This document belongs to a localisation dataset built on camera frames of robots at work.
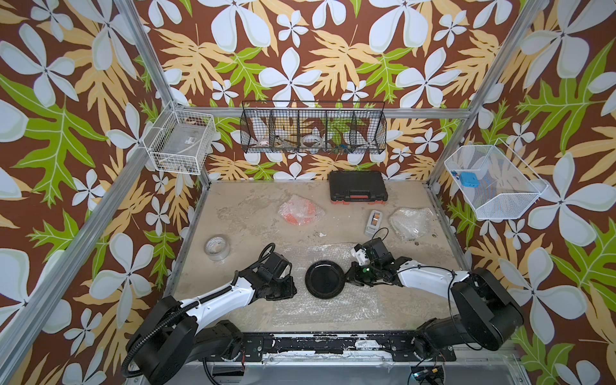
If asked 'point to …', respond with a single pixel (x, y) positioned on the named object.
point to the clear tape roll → (217, 249)
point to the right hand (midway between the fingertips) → (339, 277)
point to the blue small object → (469, 179)
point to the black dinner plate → (324, 279)
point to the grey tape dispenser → (374, 222)
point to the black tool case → (357, 186)
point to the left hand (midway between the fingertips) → (297, 288)
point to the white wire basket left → (180, 141)
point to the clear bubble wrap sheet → (295, 197)
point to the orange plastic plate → (301, 212)
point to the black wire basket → (317, 127)
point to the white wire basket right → (496, 184)
